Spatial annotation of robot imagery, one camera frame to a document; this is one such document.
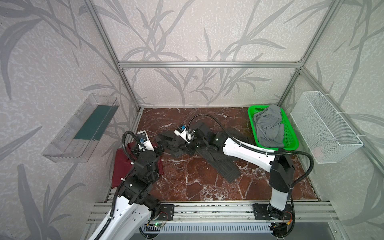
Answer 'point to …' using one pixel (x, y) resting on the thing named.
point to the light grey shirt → (270, 129)
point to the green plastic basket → (290, 139)
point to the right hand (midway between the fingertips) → (179, 141)
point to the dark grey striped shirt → (228, 166)
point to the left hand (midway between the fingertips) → (151, 133)
